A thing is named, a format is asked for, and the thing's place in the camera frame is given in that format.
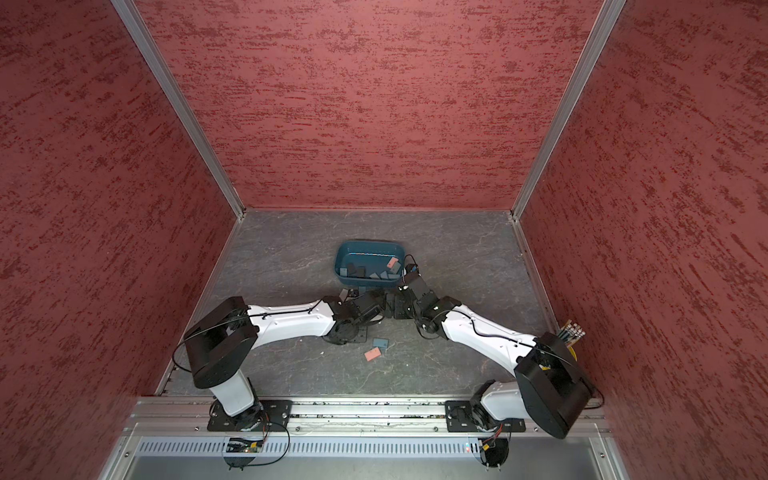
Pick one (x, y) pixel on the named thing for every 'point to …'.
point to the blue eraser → (380, 342)
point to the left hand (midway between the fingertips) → (354, 339)
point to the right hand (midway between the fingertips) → (398, 308)
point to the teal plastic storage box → (370, 263)
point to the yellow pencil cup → (570, 332)
